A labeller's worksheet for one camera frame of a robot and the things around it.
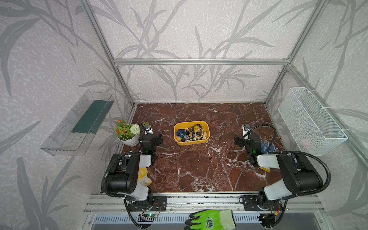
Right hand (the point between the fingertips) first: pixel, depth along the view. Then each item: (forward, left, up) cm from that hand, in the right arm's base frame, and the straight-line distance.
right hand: (243, 132), depth 95 cm
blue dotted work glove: (-8, -15, -6) cm, 18 cm away
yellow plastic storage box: (+3, +35, -4) cm, 35 cm away
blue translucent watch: (+1, +41, -2) cm, 41 cm away
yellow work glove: (-27, +63, -5) cm, 68 cm away
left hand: (-1, +61, +1) cm, 61 cm away
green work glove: (-47, +25, -4) cm, 53 cm away
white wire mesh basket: (-17, -21, +26) cm, 38 cm away
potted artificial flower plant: (-6, +73, +9) cm, 73 cm away
